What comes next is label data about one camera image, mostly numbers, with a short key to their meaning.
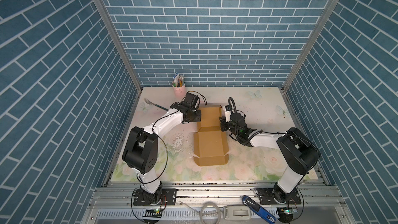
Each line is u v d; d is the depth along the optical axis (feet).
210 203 2.46
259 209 2.19
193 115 2.47
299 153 1.57
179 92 3.54
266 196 2.42
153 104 3.67
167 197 2.41
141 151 1.52
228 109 2.64
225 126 2.69
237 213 2.23
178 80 3.44
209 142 3.00
